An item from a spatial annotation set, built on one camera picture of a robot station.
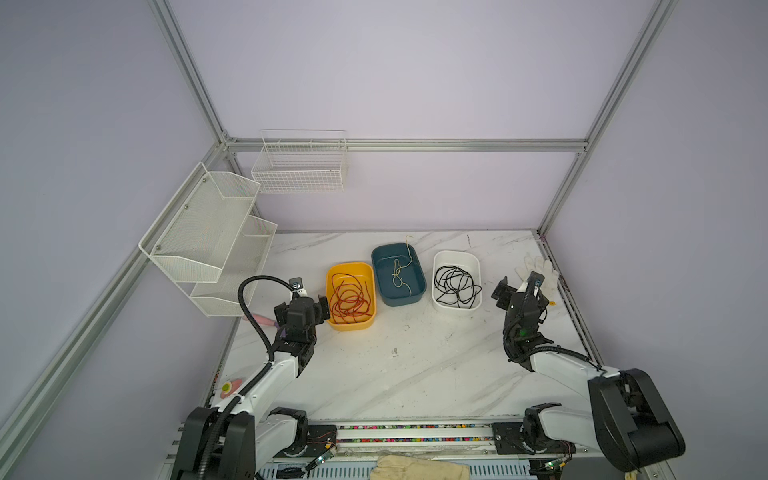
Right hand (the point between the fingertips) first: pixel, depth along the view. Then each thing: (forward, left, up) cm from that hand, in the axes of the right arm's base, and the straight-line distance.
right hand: (519, 281), depth 86 cm
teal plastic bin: (+15, +36, -15) cm, 41 cm away
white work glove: (+18, -20, -17) cm, 32 cm away
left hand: (-6, +64, -3) cm, 64 cm away
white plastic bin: (+18, +11, -11) cm, 24 cm away
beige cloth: (-44, +32, -15) cm, 57 cm away
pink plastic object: (-6, +79, -13) cm, 81 cm away
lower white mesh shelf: (+12, +88, -5) cm, 89 cm away
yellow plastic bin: (+12, +48, -11) cm, 51 cm away
